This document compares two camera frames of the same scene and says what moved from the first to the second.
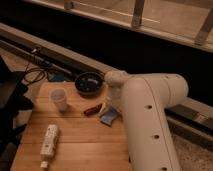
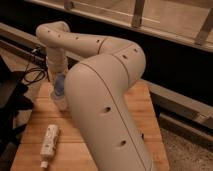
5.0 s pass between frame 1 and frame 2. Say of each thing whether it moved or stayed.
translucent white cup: stayed
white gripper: moved
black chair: stayed
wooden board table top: stayed
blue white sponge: moved
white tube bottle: stayed
